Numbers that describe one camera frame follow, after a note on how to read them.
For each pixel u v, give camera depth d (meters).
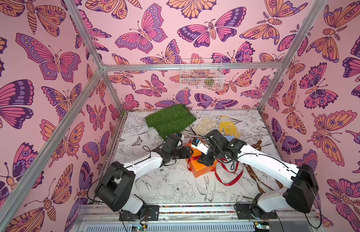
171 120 1.12
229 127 1.09
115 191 0.43
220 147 0.59
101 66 0.92
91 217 0.74
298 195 0.40
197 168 0.78
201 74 0.95
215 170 0.88
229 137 0.61
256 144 1.00
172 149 0.69
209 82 0.94
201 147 0.69
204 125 1.11
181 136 0.83
